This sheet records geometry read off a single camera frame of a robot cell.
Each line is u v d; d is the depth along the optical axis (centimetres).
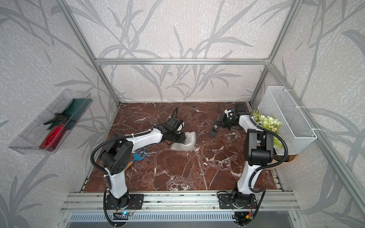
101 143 47
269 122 68
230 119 84
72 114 72
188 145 87
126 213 71
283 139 46
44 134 64
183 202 75
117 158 49
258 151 52
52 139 58
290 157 77
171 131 74
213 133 97
